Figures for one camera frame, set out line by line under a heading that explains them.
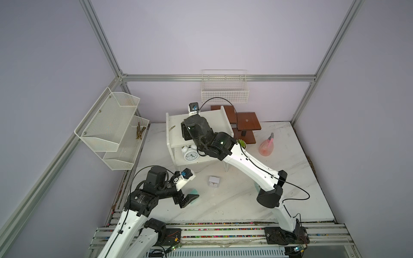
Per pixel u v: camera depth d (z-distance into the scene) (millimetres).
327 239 736
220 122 790
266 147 1044
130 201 484
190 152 765
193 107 562
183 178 591
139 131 981
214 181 876
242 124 992
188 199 613
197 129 483
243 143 978
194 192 881
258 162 496
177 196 613
